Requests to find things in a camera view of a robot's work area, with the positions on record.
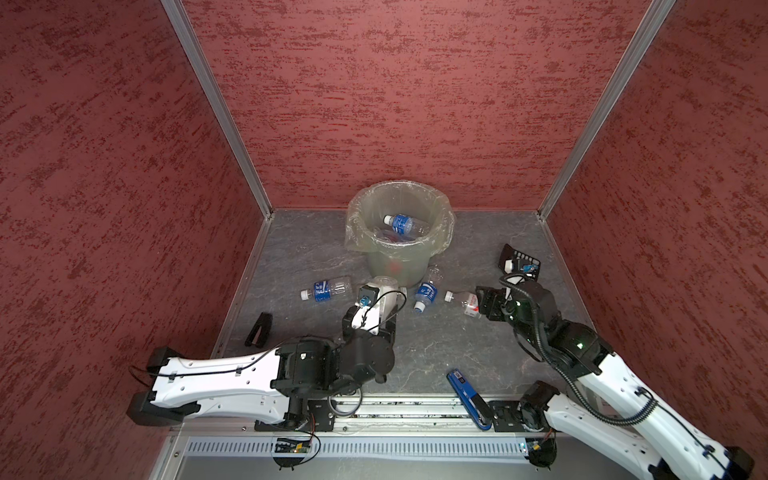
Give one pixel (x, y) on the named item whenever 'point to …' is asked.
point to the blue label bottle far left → (324, 291)
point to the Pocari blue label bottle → (406, 225)
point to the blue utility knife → (479, 408)
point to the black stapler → (259, 331)
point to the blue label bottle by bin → (427, 292)
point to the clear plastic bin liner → (425, 202)
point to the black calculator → (524, 264)
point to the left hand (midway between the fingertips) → (383, 312)
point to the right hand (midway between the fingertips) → (485, 296)
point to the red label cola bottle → (388, 235)
